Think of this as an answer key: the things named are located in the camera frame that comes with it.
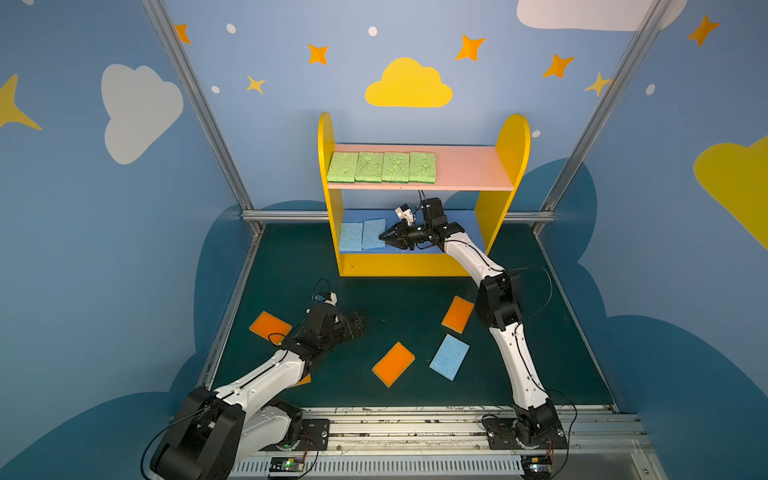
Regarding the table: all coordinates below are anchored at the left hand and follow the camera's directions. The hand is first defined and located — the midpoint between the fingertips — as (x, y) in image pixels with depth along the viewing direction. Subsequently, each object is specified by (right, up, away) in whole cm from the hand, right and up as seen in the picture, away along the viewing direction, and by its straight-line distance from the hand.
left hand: (354, 318), depth 88 cm
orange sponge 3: (-8, -8, -26) cm, 28 cm away
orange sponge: (+12, -13, -2) cm, 18 cm away
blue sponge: (-2, +25, +11) cm, 28 cm away
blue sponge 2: (+5, +28, +12) cm, 31 cm away
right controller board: (+47, -33, -16) cm, 59 cm away
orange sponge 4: (-26, -3, +3) cm, 26 cm away
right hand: (+8, +25, +7) cm, 27 cm away
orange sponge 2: (+33, -1, +7) cm, 34 cm away
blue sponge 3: (+28, -11, -1) cm, 31 cm away
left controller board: (-15, -32, -17) cm, 39 cm away
